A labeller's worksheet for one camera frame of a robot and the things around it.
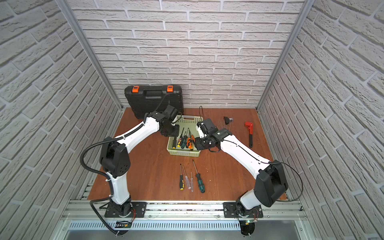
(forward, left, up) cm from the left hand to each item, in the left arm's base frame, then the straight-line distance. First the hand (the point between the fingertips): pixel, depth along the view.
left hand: (179, 131), depth 90 cm
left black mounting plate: (-40, +19, -12) cm, 46 cm away
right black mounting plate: (-41, -27, -12) cm, 50 cm away
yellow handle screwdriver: (-6, -8, -11) cm, 15 cm away
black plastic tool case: (+20, +26, +8) cm, 34 cm away
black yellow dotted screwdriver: (-1, +4, -11) cm, 11 cm away
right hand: (-10, -13, +2) cm, 16 cm away
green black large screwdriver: (-29, -13, -10) cm, 33 cm away
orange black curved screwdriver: (+2, -9, -11) cm, 14 cm away
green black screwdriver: (0, -2, -10) cm, 10 cm away
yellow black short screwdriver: (-26, -2, -11) cm, 29 cm away
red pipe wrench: (+13, -51, -10) cm, 53 cm away
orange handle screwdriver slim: (-3, -7, -9) cm, 11 cm away
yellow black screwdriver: (0, +1, -10) cm, 10 cm away
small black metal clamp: (+18, -35, -10) cm, 41 cm away
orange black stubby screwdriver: (-1, -5, -10) cm, 11 cm away
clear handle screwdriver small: (-27, -8, -11) cm, 30 cm away
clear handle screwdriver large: (-25, -5, -12) cm, 28 cm away
